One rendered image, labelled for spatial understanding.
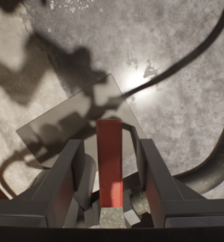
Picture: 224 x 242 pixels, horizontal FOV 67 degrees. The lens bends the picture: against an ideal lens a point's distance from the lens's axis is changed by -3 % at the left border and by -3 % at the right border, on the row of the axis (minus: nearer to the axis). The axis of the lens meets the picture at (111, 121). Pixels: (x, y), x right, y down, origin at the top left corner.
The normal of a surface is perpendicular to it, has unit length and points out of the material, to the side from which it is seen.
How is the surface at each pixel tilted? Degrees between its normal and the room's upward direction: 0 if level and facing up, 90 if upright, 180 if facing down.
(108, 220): 0
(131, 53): 0
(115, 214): 0
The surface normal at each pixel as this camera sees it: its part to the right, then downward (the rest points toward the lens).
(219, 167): -0.19, -0.49
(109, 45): -0.02, 0.29
